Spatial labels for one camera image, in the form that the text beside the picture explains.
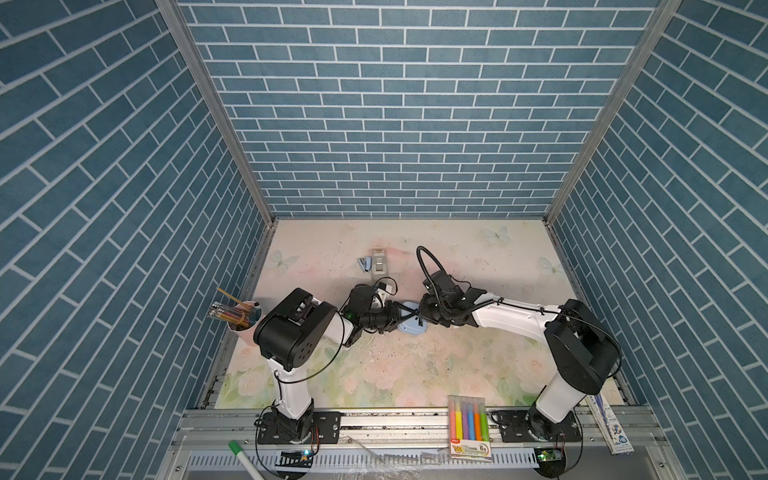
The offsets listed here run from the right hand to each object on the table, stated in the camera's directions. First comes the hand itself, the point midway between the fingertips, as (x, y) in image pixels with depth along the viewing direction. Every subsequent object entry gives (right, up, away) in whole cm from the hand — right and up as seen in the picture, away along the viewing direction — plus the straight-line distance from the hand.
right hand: (417, 314), depth 90 cm
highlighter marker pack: (+12, -25, -16) cm, 32 cm away
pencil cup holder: (-49, +2, -9) cm, 50 cm away
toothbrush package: (+47, -24, -16) cm, 55 cm away
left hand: (0, -1, -1) cm, 2 cm away
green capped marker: (-43, -28, -20) cm, 55 cm away
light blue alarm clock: (-1, -2, -3) cm, 4 cm away
